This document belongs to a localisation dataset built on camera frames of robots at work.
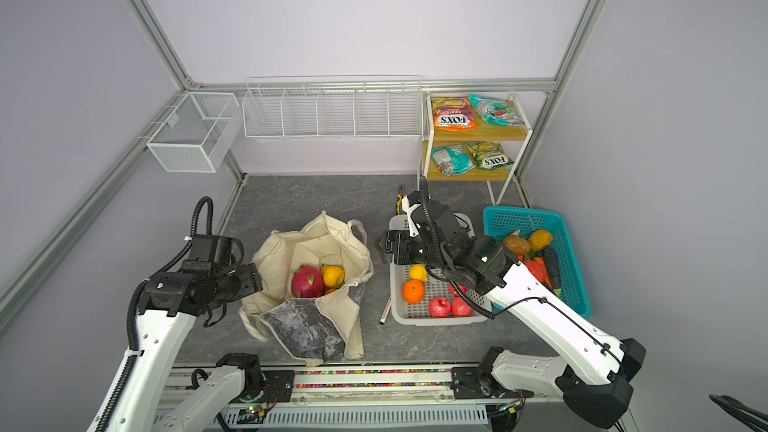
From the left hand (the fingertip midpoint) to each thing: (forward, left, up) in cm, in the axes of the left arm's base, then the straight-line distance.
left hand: (247, 288), depth 71 cm
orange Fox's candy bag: (+42, -56, +17) cm, 72 cm away
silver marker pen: (-2, -33, -17) cm, 37 cm away
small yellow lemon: (+8, -44, -14) cm, 46 cm away
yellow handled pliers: (+41, -40, -17) cm, 60 cm away
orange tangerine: (+2, -41, -13) cm, 43 cm away
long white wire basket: (+57, -20, +11) cm, 62 cm away
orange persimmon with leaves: (+4, -17, -15) cm, 23 cm away
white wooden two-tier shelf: (+51, -68, -1) cm, 85 cm away
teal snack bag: (+41, -58, 0) cm, 71 cm away
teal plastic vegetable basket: (+24, -74, -14) cm, 79 cm away
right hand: (+3, -35, +11) cm, 37 cm away
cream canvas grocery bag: (-10, -16, -4) cm, 19 cm away
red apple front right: (-4, -54, -13) cm, 55 cm away
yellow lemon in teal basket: (+16, -83, -12) cm, 85 cm away
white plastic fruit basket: (-3, -43, -18) cm, 46 cm away
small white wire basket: (+54, +26, +7) cm, 61 cm away
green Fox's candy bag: (+43, -71, 0) cm, 83 cm away
